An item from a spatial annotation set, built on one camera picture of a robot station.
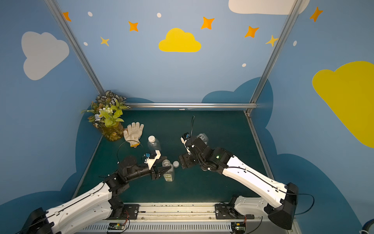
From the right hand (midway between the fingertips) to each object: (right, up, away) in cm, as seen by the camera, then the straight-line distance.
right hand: (187, 153), depth 73 cm
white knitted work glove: (-40, +8, +32) cm, 52 cm away
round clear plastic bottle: (-21, +3, +16) cm, 27 cm away
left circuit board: (-36, -37, -1) cm, 51 cm away
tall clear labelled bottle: (-10, -12, +4) cm, 16 cm away
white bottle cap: (-21, +6, +12) cm, 25 cm away
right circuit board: (+26, -38, 0) cm, 46 cm away
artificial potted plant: (-50, +22, +15) cm, 57 cm away
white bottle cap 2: (-8, -10, +17) cm, 22 cm away
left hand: (-10, -3, 0) cm, 10 cm away
